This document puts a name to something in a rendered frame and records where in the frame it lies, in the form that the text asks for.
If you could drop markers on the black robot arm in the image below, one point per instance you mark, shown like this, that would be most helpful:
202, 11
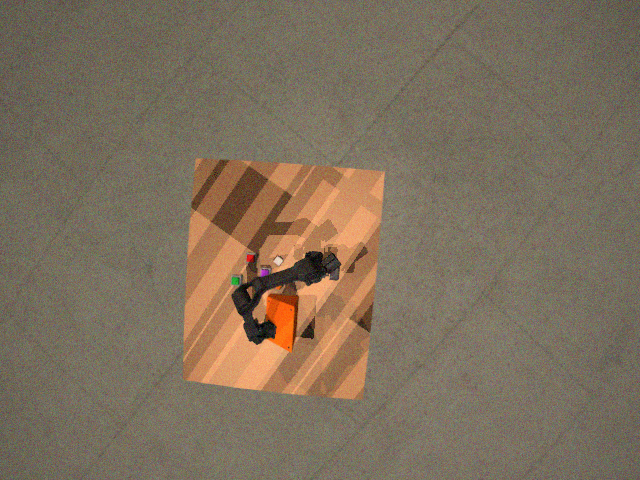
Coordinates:
310, 270

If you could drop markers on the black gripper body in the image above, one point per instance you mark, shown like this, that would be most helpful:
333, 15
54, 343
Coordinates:
335, 274

